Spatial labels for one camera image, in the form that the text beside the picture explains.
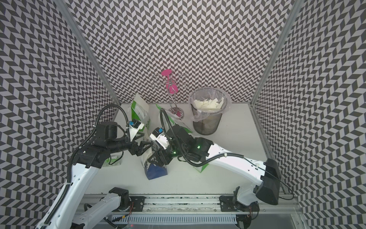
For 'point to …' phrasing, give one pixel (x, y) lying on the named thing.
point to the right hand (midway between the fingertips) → (154, 159)
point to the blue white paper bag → (153, 171)
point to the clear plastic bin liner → (201, 115)
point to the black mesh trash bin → (208, 122)
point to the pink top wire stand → (172, 86)
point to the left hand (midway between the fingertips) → (146, 141)
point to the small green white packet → (115, 160)
